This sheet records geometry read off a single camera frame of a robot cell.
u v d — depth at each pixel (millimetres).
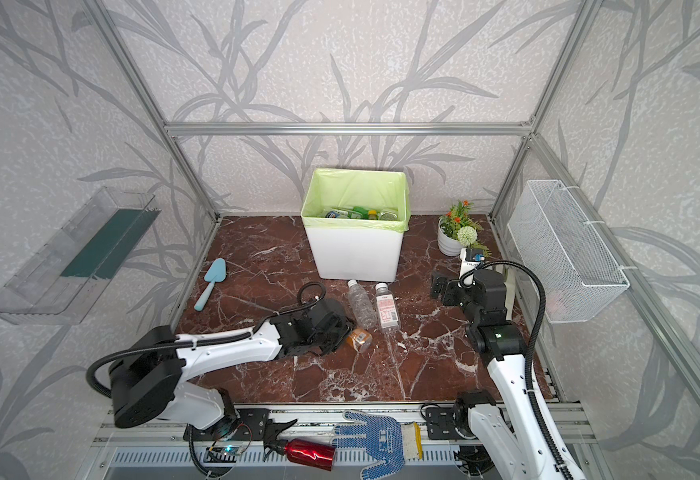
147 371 449
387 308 909
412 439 711
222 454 720
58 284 639
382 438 717
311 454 664
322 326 640
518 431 440
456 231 978
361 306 896
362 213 954
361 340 776
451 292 666
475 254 642
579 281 589
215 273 1021
